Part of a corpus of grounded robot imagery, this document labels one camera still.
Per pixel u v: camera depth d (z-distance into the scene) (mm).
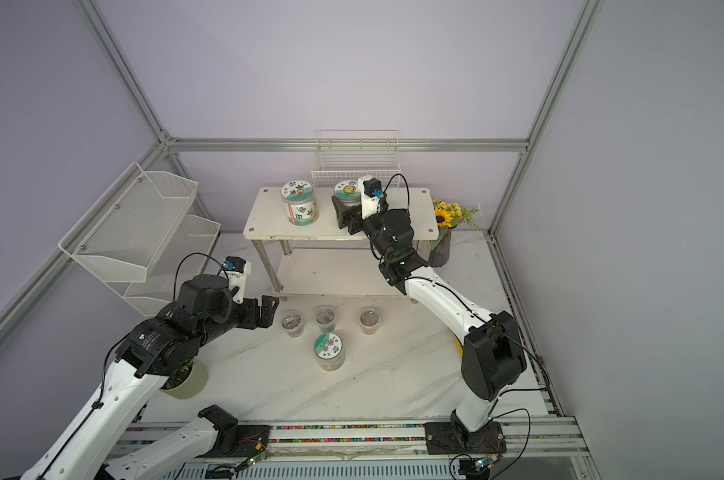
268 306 604
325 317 905
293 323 882
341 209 669
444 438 733
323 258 728
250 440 736
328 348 806
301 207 702
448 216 905
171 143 913
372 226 658
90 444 376
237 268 575
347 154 933
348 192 701
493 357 450
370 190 596
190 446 569
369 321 886
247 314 592
